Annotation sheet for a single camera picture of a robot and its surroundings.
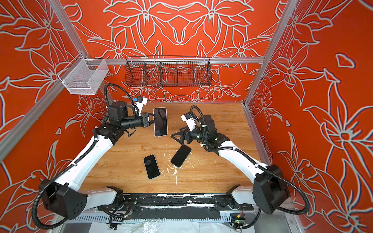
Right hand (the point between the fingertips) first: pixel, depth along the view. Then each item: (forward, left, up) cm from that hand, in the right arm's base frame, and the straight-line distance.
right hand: (174, 133), depth 73 cm
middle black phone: (-2, -3, -24) cm, 24 cm away
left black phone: (-9, +15, -23) cm, 29 cm away
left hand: (+5, +8, +8) cm, 12 cm away
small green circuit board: (-35, -31, -24) cm, 52 cm away
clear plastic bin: (+40, +60, +9) cm, 73 cm away
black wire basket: (+47, +5, +6) cm, 48 cm away
